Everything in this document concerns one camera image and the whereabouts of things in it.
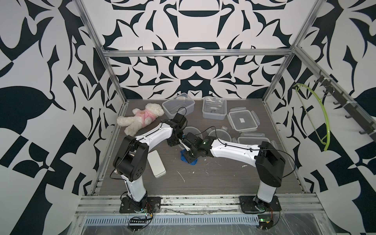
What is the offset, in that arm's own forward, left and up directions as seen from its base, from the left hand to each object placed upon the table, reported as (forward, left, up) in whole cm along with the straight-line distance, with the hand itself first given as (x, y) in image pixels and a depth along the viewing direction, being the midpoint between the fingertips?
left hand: (180, 139), depth 92 cm
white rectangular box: (-14, +14, -2) cm, 20 cm away
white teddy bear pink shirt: (+16, +27, +3) cm, 31 cm away
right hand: (-10, -3, +1) cm, 10 cm away
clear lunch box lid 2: (+17, -45, -6) cm, 49 cm away
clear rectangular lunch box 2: (+33, -1, -4) cm, 34 cm away
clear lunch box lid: (+1, -48, -7) cm, 48 cm away
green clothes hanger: (-4, -69, +29) cm, 74 cm away
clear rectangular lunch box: (+29, -26, -5) cm, 40 cm away
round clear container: (+5, -8, +2) cm, 10 cm away
